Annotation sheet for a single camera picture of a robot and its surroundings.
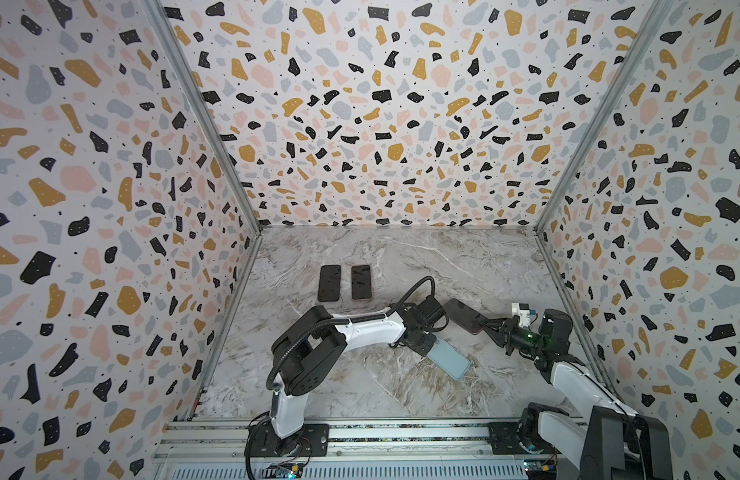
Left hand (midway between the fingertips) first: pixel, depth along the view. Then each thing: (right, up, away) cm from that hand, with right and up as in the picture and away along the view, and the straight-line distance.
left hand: (426, 339), depth 88 cm
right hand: (+14, +7, -6) cm, 16 cm away
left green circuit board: (-38, -27, -16) cm, 49 cm away
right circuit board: (+25, -27, -16) cm, 40 cm away
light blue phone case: (+7, -6, +1) cm, 10 cm away
